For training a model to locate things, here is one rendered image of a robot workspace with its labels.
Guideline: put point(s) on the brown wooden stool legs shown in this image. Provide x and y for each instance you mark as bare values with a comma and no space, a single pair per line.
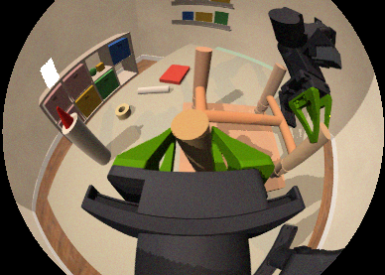
192,132

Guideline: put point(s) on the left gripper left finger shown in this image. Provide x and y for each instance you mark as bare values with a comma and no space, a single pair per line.
149,154

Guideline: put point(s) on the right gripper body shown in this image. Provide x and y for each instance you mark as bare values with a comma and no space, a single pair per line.
301,81

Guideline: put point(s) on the red flat rectangular block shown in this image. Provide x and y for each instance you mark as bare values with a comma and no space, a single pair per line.
174,74

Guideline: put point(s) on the white cylinder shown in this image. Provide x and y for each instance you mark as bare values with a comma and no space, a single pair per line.
153,89

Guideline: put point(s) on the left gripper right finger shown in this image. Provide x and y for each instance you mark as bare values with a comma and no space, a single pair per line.
238,155

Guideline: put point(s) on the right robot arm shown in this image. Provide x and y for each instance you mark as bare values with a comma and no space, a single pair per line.
317,49

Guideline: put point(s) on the light brown wooden stool seat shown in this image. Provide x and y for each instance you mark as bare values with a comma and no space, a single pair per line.
257,136

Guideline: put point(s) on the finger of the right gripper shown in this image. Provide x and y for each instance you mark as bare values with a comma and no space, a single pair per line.
325,102
310,96

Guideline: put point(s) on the beige bottle with red pointed cap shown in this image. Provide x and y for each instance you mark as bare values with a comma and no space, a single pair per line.
78,133

